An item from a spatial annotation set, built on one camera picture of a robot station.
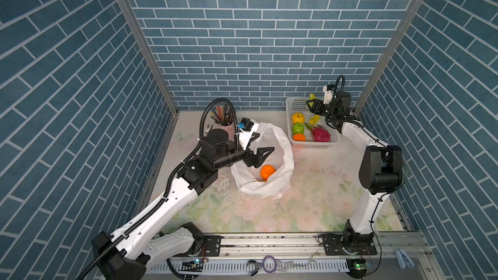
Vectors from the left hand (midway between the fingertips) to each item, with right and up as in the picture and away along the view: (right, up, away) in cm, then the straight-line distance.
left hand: (266, 143), depth 64 cm
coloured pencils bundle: (-21, +11, +35) cm, 42 cm away
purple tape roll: (+3, -46, +5) cm, 47 cm away
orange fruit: (+1, -16, +27) cm, 31 cm away
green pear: (+24, +21, +29) cm, 43 cm away
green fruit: (+19, +5, +40) cm, 45 cm away
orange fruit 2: (+19, 0, +38) cm, 42 cm away
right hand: (+23, +19, +30) cm, 42 cm away
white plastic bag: (+4, -15, +17) cm, 23 cm away
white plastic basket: (+22, +19, +51) cm, 59 cm away
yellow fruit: (+20, +11, +45) cm, 50 cm away
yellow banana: (+29, +10, +44) cm, 54 cm away
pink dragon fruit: (+30, +2, +38) cm, 48 cm away
